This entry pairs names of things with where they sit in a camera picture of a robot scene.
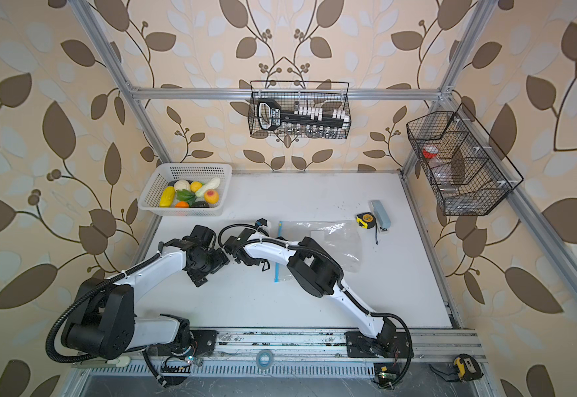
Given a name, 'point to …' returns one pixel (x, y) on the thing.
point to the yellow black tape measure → (367, 221)
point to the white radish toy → (212, 184)
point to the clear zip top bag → (340, 239)
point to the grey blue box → (380, 216)
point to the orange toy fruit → (182, 204)
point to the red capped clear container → (430, 151)
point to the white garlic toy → (182, 184)
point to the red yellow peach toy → (212, 196)
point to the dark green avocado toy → (200, 204)
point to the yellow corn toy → (167, 197)
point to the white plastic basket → (157, 176)
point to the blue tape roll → (264, 359)
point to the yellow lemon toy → (195, 186)
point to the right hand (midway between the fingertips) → (280, 249)
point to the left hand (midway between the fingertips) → (222, 266)
